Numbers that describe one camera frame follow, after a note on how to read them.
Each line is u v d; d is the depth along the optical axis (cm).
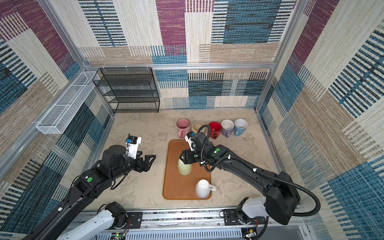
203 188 74
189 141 73
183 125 102
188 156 68
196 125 106
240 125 104
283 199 41
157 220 76
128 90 111
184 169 84
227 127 105
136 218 73
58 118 71
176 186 84
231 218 73
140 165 60
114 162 50
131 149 61
